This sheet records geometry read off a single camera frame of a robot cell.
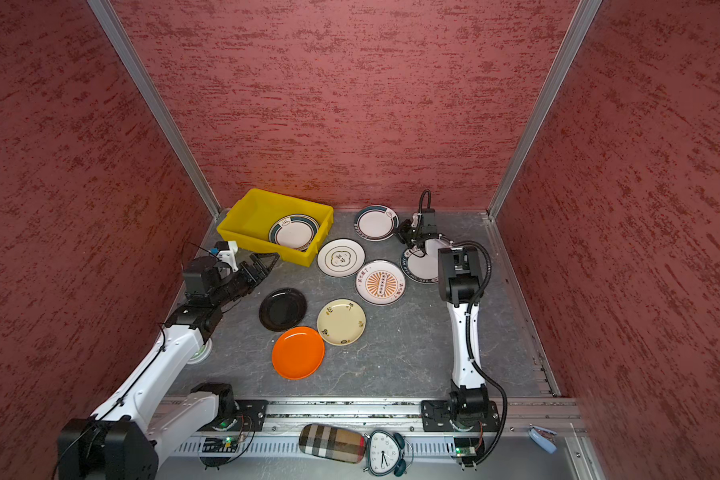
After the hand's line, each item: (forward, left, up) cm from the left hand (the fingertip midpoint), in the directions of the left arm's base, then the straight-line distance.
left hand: (274, 267), depth 80 cm
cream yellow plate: (-7, -18, -19) cm, 27 cm away
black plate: (-3, +2, -20) cm, 20 cm away
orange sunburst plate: (+8, -30, -20) cm, 37 cm away
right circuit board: (-38, -50, -19) cm, 66 cm away
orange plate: (-16, -6, -20) cm, 26 cm away
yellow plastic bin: (+37, +21, -17) cm, 46 cm away
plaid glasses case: (-38, -18, -16) cm, 45 cm away
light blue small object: (-36, -70, -18) cm, 81 cm away
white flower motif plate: (+18, -16, -20) cm, 31 cm away
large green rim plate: (+29, +2, -18) cm, 35 cm away
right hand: (+29, -34, -18) cm, 48 cm away
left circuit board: (-38, +7, -19) cm, 44 cm away
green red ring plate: (+35, -29, -20) cm, 50 cm away
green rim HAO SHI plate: (+14, -46, -19) cm, 51 cm away
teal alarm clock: (-40, -31, -15) cm, 53 cm away
